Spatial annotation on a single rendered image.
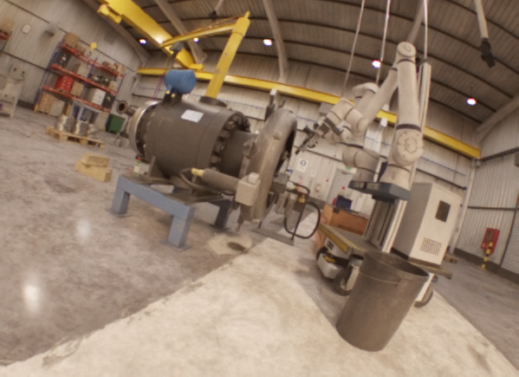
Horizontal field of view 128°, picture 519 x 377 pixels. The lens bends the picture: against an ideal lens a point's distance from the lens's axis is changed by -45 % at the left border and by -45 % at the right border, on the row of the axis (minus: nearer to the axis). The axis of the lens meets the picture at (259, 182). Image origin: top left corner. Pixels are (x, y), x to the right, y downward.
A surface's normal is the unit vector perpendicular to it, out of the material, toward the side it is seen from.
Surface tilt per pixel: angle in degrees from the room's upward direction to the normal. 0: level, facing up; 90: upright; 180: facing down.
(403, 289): 93
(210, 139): 83
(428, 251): 90
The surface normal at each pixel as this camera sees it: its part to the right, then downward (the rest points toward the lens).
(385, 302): -0.54, -0.11
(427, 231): -0.01, 0.03
